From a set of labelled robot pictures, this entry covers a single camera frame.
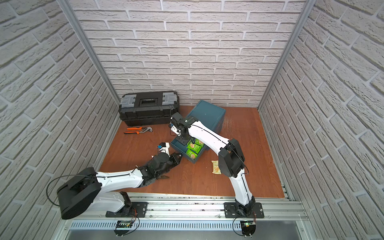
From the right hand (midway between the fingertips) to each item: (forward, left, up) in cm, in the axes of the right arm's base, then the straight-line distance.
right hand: (188, 137), depth 89 cm
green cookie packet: (-6, -5, -3) cm, 8 cm away
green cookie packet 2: (-9, -1, -3) cm, 10 cm away
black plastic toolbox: (+21, +21, +6) cm, 31 cm away
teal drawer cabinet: (+9, -13, +9) cm, 19 cm away
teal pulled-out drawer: (-8, +3, +1) cm, 9 cm away
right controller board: (-46, -27, -13) cm, 55 cm away
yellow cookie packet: (-17, -16, -11) cm, 26 cm away
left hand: (-10, +2, 0) cm, 11 cm away
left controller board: (-42, +34, -13) cm, 55 cm away
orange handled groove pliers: (+14, +33, -9) cm, 37 cm away
